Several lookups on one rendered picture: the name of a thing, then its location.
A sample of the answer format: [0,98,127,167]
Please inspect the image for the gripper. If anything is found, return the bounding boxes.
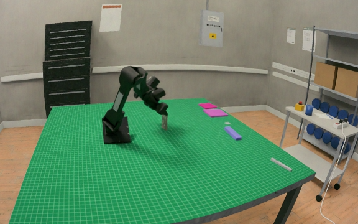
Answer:
[143,94,168,116]

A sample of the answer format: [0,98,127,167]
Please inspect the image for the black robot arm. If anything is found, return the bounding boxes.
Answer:
[102,65,166,135]

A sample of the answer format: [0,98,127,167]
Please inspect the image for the pink flat square slab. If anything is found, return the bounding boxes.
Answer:
[203,109,228,118]

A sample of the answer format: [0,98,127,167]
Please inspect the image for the green grid cutting mat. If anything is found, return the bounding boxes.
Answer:
[9,98,316,224]

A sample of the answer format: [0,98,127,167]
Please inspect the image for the magenta flat square plate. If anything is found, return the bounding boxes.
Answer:
[198,103,217,109]

